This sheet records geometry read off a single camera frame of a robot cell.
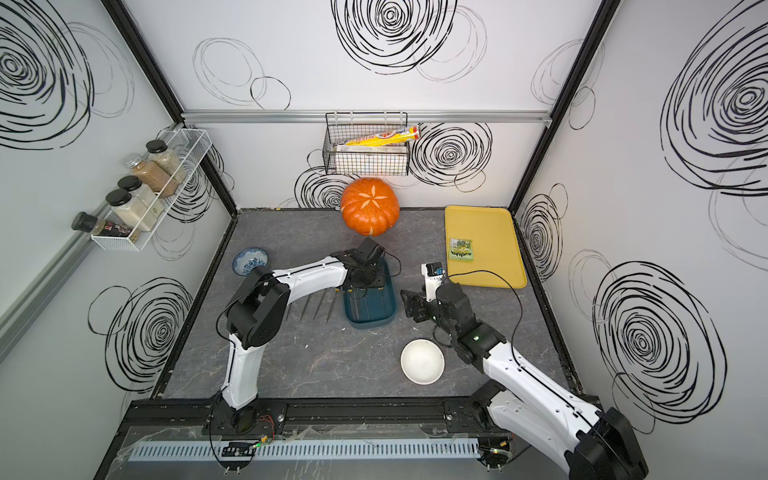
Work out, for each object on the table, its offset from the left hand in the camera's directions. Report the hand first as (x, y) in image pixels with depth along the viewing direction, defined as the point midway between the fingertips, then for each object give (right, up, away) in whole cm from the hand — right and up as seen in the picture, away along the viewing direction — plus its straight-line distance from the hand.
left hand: (382, 280), depth 97 cm
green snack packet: (+29, +10, +11) cm, 32 cm away
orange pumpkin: (-4, +25, +8) cm, 27 cm away
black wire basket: (+3, +37, -10) cm, 38 cm away
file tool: (-16, -8, -3) cm, 18 cm away
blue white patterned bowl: (-47, +6, +5) cm, 48 cm away
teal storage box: (-3, -8, -6) cm, 10 cm away
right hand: (+9, 0, -18) cm, 20 cm away
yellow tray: (+39, +14, +18) cm, 45 cm away
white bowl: (+12, -20, -15) cm, 28 cm away
